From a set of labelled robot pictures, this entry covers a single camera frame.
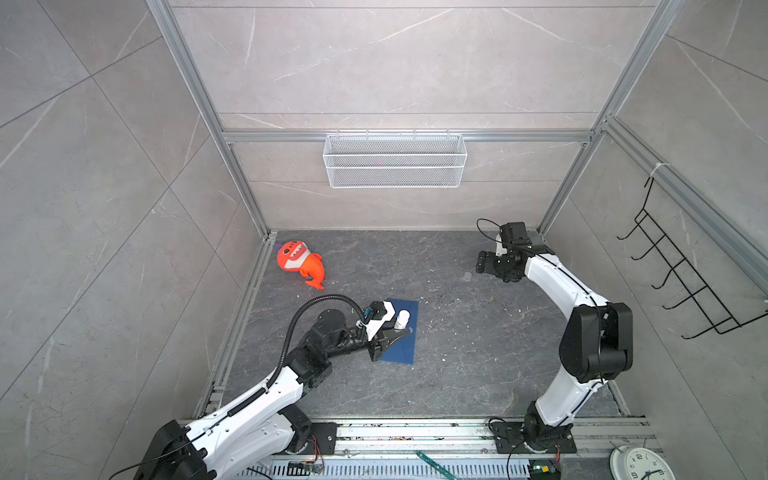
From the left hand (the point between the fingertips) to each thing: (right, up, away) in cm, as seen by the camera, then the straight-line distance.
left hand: (404, 320), depth 70 cm
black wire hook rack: (+64, +17, +3) cm, 66 cm away
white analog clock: (+54, -33, -2) cm, 63 cm away
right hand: (+28, +12, +24) cm, 39 cm away
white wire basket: (-2, +48, +31) cm, 57 cm away
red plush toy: (-37, +15, +32) cm, 51 cm away
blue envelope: (0, -13, +18) cm, 23 cm away
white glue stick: (-1, +1, -4) cm, 4 cm away
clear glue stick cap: (+24, +8, +35) cm, 43 cm away
